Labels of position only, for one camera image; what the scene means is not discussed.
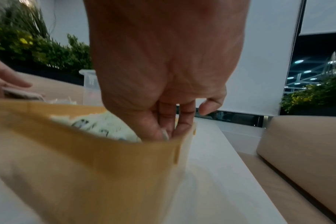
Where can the beige bench seat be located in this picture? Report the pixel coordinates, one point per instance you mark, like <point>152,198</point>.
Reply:
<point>54,87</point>
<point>303,142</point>

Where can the clear storage box pink latches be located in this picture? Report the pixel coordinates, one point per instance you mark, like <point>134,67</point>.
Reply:
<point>90,91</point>

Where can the yellow tray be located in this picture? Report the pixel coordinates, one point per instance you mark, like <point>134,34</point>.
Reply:
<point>73,175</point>

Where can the green hedge plant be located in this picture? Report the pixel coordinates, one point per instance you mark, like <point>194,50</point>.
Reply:
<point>314,94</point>
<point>46,52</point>

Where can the person's left hand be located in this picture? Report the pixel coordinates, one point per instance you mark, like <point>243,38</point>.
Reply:
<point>1,81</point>

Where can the dark glass window pane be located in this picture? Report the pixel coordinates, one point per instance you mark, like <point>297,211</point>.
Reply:
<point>309,63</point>

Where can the black planter box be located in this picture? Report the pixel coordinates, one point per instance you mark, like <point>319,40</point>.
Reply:
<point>317,111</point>
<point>60,75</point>

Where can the white roller blind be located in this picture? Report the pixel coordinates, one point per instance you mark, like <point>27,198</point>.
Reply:
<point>262,65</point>

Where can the tea bags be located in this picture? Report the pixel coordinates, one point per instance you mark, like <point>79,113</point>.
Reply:
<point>107,124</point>
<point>21,95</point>

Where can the person's right hand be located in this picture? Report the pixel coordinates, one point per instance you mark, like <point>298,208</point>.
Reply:
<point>168,54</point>

